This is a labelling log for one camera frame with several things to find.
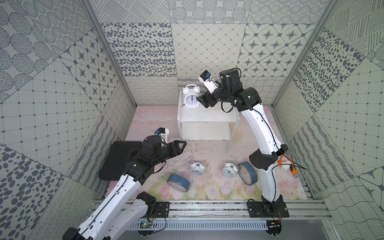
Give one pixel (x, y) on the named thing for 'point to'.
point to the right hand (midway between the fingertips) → (204, 94)
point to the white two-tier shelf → (200, 123)
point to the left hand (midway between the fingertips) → (186, 145)
